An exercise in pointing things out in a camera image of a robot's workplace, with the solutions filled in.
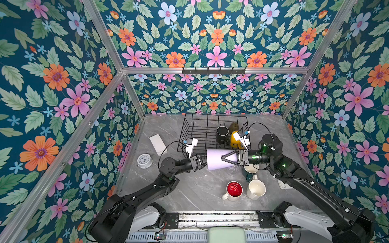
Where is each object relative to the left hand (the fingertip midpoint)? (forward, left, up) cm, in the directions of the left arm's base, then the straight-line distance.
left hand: (214, 158), depth 61 cm
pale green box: (-25, -4, -27) cm, 37 cm away
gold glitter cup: (+35, -18, -23) cm, 45 cm away
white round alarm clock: (+15, +40, -28) cm, 51 cm away
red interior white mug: (-5, -12, -29) cm, 32 cm away
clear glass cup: (+8, -14, -31) cm, 34 cm away
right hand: (-1, -4, +1) cm, 4 cm away
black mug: (+27, -9, -19) cm, 34 cm away
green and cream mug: (+2, -20, -21) cm, 29 cm away
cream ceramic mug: (-5, -24, -29) cm, 37 cm away
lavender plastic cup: (-2, 0, +3) cm, 3 cm away
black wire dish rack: (+37, -3, -30) cm, 48 cm away
